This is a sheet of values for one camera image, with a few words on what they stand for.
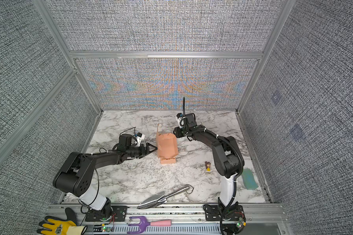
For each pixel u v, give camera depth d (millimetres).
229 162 516
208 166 879
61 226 671
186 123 778
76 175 463
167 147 991
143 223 713
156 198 780
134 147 829
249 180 800
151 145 836
